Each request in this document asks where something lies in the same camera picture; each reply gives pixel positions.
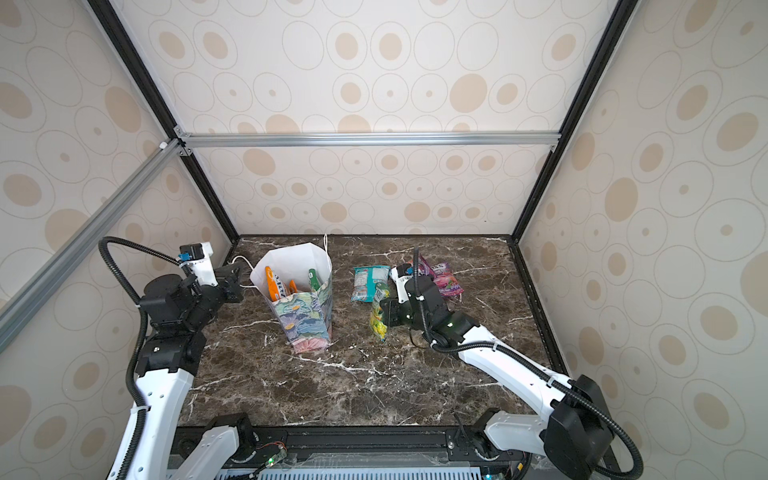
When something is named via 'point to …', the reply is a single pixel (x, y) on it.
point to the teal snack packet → (364, 281)
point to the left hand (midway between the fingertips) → (246, 260)
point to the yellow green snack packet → (377, 326)
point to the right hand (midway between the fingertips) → (381, 303)
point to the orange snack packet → (272, 289)
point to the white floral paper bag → (298, 282)
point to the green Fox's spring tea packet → (314, 281)
